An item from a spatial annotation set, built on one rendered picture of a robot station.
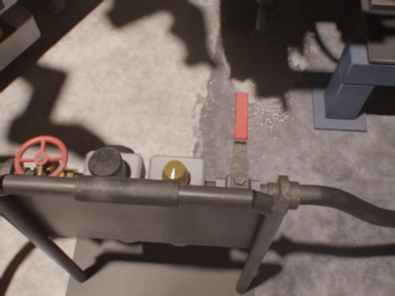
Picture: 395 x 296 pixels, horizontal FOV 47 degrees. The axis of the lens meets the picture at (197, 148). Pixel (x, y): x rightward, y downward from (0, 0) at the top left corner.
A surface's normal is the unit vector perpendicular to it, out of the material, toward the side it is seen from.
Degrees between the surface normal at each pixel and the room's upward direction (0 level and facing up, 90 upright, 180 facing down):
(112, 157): 0
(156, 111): 0
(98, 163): 0
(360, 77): 90
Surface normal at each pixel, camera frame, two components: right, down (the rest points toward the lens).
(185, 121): 0.00, -0.46
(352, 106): -0.07, 0.89
